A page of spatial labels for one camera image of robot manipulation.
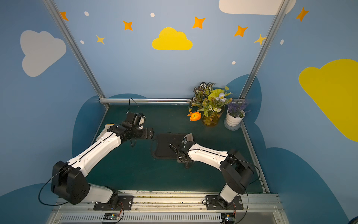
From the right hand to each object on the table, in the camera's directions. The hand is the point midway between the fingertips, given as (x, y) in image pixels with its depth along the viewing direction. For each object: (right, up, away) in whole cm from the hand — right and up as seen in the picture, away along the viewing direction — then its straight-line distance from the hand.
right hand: (185, 156), depth 88 cm
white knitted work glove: (-62, +14, +16) cm, 65 cm away
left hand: (-24, +17, -3) cm, 29 cm away
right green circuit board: (+22, -28, -16) cm, 39 cm away
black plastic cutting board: (-18, +5, +10) cm, 21 cm away
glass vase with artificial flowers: (+15, +34, +3) cm, 38 cm away
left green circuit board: (-40, -27, -16) cm, 51 cm away
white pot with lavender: (+37, +28, +11) cm, 48 cm away
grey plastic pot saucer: (+38, +17, +19) cm, 45 cm away
